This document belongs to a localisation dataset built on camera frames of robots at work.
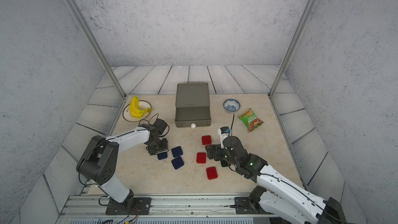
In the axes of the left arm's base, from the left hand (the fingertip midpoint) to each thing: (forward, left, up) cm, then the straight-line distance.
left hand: (167, 151), depth 91 cm
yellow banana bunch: (+28, +25, +6) cm, 37 cm away
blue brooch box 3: (-7, -6, -1) cm, 9 cm away
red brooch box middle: (-4, -20, -1) cm, 20 cm away
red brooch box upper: (+8, -23, -1) cm, 24 cm away
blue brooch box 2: (0, -6, 0) cm, 6 cm away
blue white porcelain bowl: (+32, -42, +2) cm, 53 cm away
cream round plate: (+26, +30, -1) cm, 40 cm away
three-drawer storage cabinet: (+18, -15, +19) cm, 30 cm away
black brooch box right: (-8, -32, 0) cm, 33 cm away
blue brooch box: (-3, +2, +2) cm, 4 cm away
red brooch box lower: (-13, -25, 0) cm, 28 cm away
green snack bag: (+18, -51, +5) cm, 55 cm away
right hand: (-6, -25, +16) cm, 30 cm away
